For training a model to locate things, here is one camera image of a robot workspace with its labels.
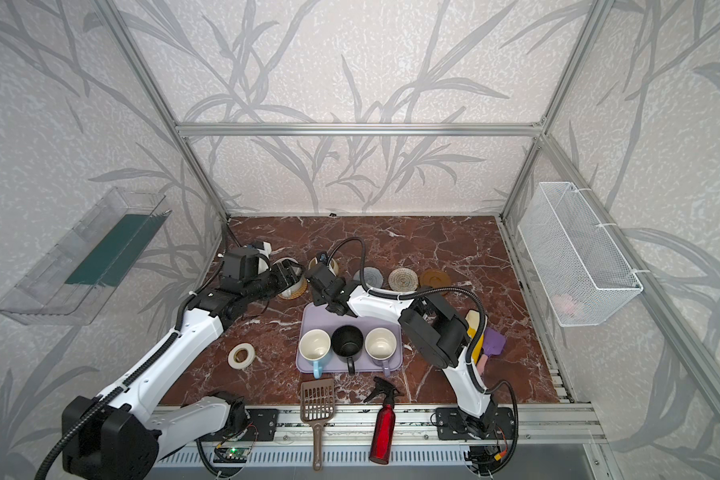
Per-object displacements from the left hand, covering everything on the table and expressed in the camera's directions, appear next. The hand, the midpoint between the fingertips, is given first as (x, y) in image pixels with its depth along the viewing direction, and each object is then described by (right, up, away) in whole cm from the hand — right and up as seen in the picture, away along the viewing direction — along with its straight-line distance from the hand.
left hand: (302, 263), depth 80 cm
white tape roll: (-19, -27, +5) cm, 33 cm away
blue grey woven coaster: (+18, -6, +22) cm, 29 cm away
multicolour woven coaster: (+29, -8, +22) cm, 37 cm away
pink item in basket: (+66, -9, -7) cm, 67 cm away
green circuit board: (-14, -45, -9) cm, 48 cm away
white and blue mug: (+3, -24, +3) cm, 24 cm away
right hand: (+2, -5, +13) cm, 15 cm away
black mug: (+12, -23, +5) cm, 27 cm away
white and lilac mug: (+21, -24, +5) cm, 32 cm away
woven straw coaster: (-5, -11, +19) cm, 22 cm away
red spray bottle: (+22, -39, -8) cm, 45 cm away
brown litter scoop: (+5, -37, -3) cm, 37 cm away
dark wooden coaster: (+40, -7, +22) cm, 46 cm away
